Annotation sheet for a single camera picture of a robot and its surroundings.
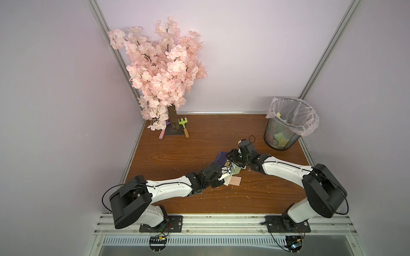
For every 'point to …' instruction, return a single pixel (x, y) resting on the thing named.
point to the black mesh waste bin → (280, 135)
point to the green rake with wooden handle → (183, 122)
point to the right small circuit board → (293, 243)
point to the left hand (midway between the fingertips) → (222, 169)
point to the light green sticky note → (237, 170)
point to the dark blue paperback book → (221, 159)
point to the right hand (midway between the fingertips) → (228, 151)
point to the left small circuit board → (157, 243)
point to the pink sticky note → (235, 180)
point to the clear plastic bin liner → (298, 116)
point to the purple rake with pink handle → (163, 131)
